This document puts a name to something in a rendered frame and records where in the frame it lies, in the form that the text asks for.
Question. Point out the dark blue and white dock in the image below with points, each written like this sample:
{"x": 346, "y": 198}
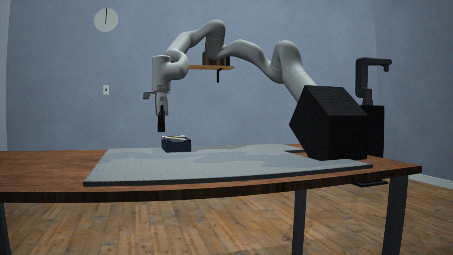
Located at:
{"x": 175, "y": 145}

